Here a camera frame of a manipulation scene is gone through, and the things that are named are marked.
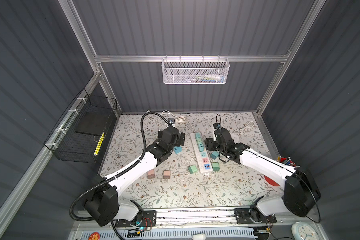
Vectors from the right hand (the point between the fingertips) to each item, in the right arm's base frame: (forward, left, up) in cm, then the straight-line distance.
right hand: (211, 141), depth 86 cm
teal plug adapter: (+5, +6, -7) cm, 11 cm away
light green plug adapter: (-10, -3, -13) cm, 17 cm away
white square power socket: (+10, -20, -13) cm, 26 cm away
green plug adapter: (-11, +11, -13) cm, 20 cm away
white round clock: (-42, -39, -13) cm, 59 cm away
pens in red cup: (-13, -39, -1) cm, 41 cm away
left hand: (+1, +21, +7) cm, 22 cm away
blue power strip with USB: (+2, +20, -12) cm, 24 cm away
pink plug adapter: (-15, +36, -11) cm, 40 cm away
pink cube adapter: (-15, +26, -13) cm, 33 cm away
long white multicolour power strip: (-2, +5, -12) cm, 13 cm away
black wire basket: (-6, +68, +16) cm, 70 cm away
